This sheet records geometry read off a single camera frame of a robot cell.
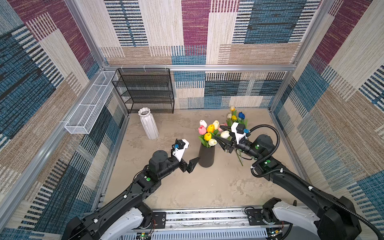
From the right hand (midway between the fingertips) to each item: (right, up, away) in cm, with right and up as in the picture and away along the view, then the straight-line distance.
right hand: (217, 132), depth 69 cm
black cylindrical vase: (-3, -14, +20) cm, 25 cm away
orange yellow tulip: (-3, +2, +1) cm, 3 cm away
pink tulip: (-7, +1, 0) cm, 7 cm away
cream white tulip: (0, +4, +3) cm, 5 cm away
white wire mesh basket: (-63, +8, +4) cm, 64 cm away
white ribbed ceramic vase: (-38, +5, +23) cm, 44 cm away
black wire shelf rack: (-44, +30, +40) cm, 66 cm away
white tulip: (-7, +4, +3) cm, 8 cm away
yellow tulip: (-5, -2, -1) cm, 5 cm away
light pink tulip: (+1, +1, +3) cm, 3 cm away
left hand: (-11, -8, +2) cm, 13 cm away
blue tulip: (+24, +10, +43) cm, 50 cm away
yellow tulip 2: (+20, +16, +50) cm, 56 cm away
